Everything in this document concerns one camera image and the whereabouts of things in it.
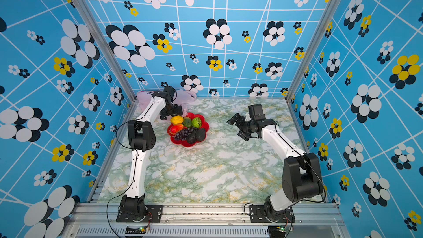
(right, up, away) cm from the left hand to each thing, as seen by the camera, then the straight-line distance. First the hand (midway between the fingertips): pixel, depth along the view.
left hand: (177, 114), depth 107 cm
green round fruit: (+13, -5, -8) cm, 16 cm away
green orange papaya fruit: (+8, -4, -10) cm, 14 cm away
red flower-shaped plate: (+19, -6, -7) cm, 21 cm away
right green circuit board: (+52, -49, -37) cm, 81 cm away
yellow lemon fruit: (+2, -3, -8) cm, 9 cm away
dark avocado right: (+16, -11, -14) cm, 24 cm away
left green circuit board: (-6, -49, -37) cm, 62 cm away
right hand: (+35, -6, -20) cm, 41 cm away
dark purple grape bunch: (+6, -12, -13) cm, 19 cm away
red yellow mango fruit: (+2, -8, -13) cm, 16 cm away
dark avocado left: (+12, -13, -13) cm, 22 cm away
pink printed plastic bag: (+2, +13, +7) cm, 15 cm away
